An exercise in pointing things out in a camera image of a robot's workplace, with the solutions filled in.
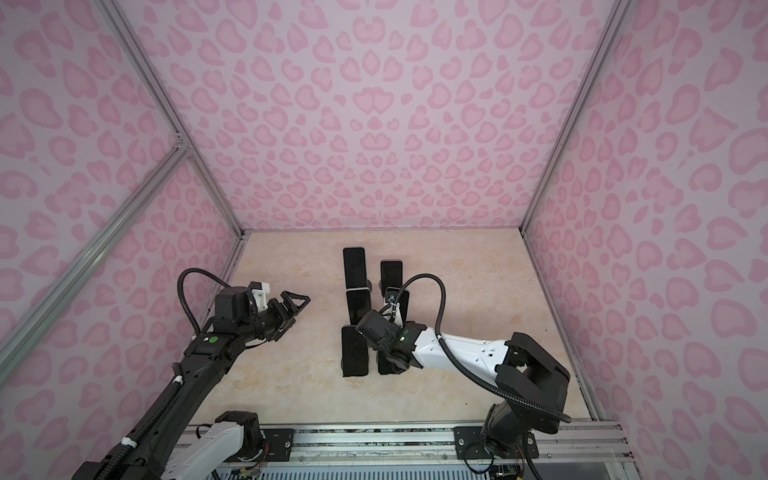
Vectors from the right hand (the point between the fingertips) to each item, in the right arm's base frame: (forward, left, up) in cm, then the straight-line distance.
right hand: (385, 329), depth 84 cm
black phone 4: (-6, +8, -3) cm, 11 cm away
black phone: (+19, +10, +3) cm, 22 cm away
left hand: (+2, +21, +10) cm, 23 cm away
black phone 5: (-9, 0, -5) cm, 10 cm away
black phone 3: (+2, -2, +15) cm, 15 cm away
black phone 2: (+12, +9, -8) cm, 17 cm away
